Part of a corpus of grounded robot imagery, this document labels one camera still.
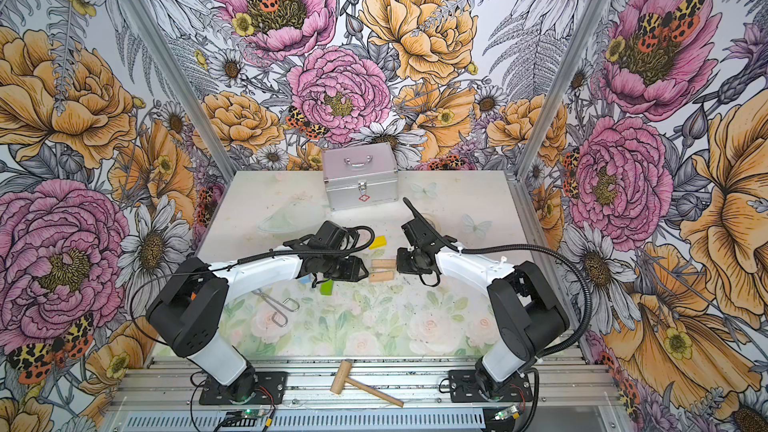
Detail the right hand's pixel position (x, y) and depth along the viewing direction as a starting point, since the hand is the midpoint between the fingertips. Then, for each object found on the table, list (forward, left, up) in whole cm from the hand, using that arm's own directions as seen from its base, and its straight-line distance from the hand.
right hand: (402, 273), depth 89 cm
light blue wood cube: (-11, +22, +19) cm, 31 cm away
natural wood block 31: (+1, +6, -4) cm, 8 cm away
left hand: (-2, +13, 0) cm, 13 cm away
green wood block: (-2, +23, -4) cm, 23 cm away
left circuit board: (-33, +36, -4) cm, 49 cm away
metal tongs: (-11, +35, -4) cm, 37 cm away
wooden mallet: (-26, +16, -3) cm, 31 cm away
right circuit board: (-34, -24, -5) cm, 42 cm away
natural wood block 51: (+6, +6, -4) cm, 9 cm away
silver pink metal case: (+31, +13, +11) cm, 35 cm away
